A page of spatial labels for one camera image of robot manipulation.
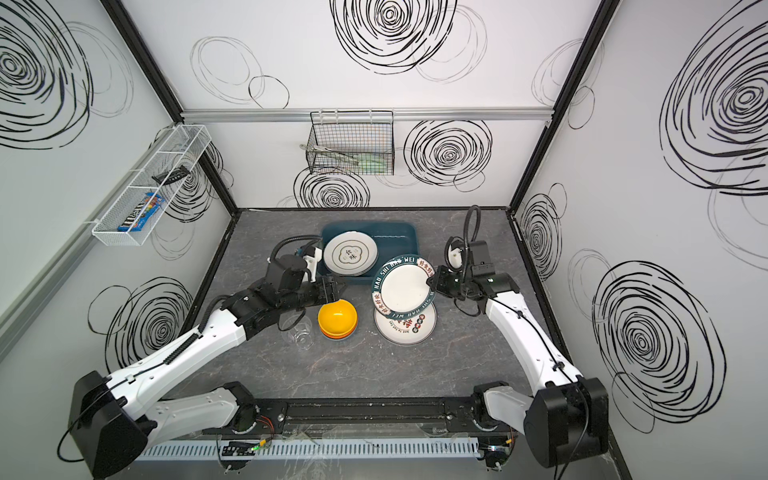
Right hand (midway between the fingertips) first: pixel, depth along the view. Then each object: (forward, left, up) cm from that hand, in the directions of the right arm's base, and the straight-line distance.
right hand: (424, 280), depth 80 cm
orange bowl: (-11, +24, -12) cm, 29 cm away
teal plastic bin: (+28, +9, -17) cm, 34 cm away
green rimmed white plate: (+1, +6, -6) cm, 9 cm away
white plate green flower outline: (+20, +24, -15) cm, 35 cm away
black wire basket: (+45, +23, +14) cm, 52 cm away
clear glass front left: (-9, +36, -16) cm, 40 cm away
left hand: (-4, +21, +3) cm, 21 cm away
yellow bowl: (-5, +25, -12) cm, 28 cm away
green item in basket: (+30, +15, +17) cm, 37 cm away
